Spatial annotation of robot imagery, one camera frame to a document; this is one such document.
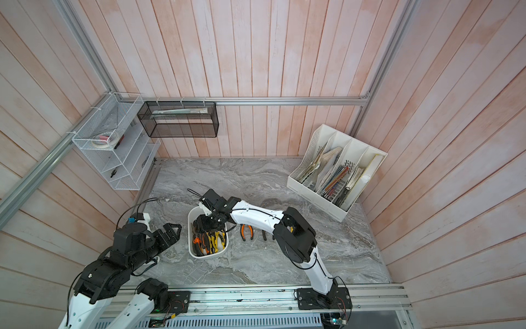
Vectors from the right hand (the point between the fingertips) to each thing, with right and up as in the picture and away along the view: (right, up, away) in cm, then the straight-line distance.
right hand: (199, 230), depth 83 cm
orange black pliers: (+27, -4, +7) cm, 28 cm away
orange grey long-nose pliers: (+17, -1, +7) cm, 18 cm away
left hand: (-5, +2, -13) cm, 14 cm away
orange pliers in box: (-1, -4, +1) cm, 4 cm away
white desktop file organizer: (+63, +24, +19) cm, 70 cm away
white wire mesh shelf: (-28, +27, -3) cm, 39 cm away
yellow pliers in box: (+4, -4, +5) cm, 8 cm away
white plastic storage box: (-6, +5, +8) cm, 11 cm away
